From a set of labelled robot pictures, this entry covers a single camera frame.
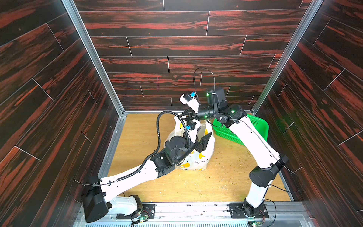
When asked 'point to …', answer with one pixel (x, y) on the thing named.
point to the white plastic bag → (200, 159)
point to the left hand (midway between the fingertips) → (206, 131)
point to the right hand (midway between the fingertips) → (181, 114)
